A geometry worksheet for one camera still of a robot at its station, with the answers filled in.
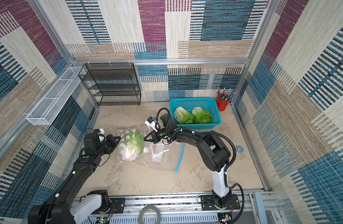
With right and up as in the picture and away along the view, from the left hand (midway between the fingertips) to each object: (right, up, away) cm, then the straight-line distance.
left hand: (121, 136), depth 84 cm
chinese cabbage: (+50, +12, +15) cm, 54 cm away
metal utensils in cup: (+73, +28, +28) cm, 83 cm away
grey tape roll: (+17, -35, -11) cm, 40 cm away
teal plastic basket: (+58, +21, +29) cm, 69 cm away
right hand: (+15, -3, +2) cm, 15 cm away
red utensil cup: (+68, +21, +25) cm, 75 cm away
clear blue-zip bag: (+24, -14, +7) cm, 29 cm away
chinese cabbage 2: (+37, +11, +16) cm, 42 cm away
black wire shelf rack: (-16, +36, +25) cm, 47 cm away
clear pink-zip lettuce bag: (+6, -5, +1) cm, 8 cm away
